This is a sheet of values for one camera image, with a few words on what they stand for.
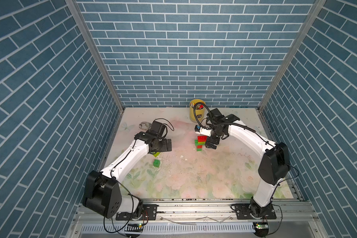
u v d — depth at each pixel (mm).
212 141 771
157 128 654
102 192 404
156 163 887
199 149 963
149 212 737
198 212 753
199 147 929
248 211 726
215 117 693
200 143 886
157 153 941
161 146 751
